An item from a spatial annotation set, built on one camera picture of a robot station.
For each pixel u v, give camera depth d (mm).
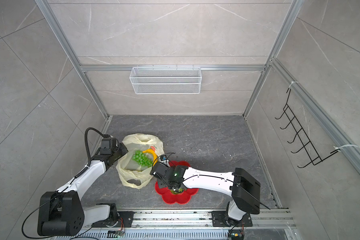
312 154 631
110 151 667
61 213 406
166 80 1009
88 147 608
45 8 678
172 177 570
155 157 920
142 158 904
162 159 707
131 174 780
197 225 730
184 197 787
